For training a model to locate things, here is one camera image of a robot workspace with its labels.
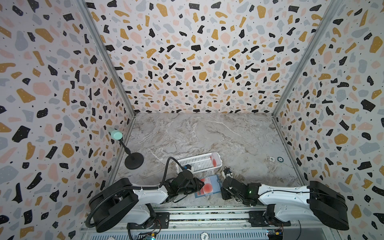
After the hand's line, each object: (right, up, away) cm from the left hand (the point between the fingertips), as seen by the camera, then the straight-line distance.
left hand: (207, 183), depth 81 cm
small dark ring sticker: (+48, +9, +16) cm, 52 cm away
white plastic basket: (-1, +8, +13) cm, 15 cm away
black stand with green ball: (-45, +10, +11) cm, 47 cm away
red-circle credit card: (0, -4, +2) cm, 4 cm away
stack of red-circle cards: (+6, +11, +9) cm, 15 cm away
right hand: (+7, -3, +1) cm, 8 cm away
